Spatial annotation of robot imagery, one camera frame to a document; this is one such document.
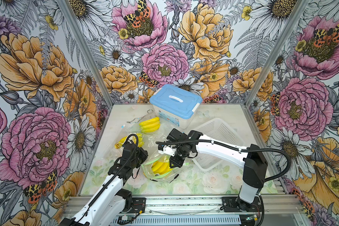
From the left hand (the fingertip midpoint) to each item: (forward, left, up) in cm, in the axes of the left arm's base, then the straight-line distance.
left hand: (148, 155), depth 84 cm
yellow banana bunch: (+24, +1, -3) cm, 25 cm away
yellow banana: (-7, -8, -2) cm, 10 cm away
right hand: (-9, -15, +4) cm, 18 cm away
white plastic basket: (+22, -47, -6) cm, 52 cm away
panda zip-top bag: (-15, -13, +6) cm, 20 cm away
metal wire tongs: (+33, +14, -8) cm, 37 cm away
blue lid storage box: (+32, -17, +10) cm, 38 cm away
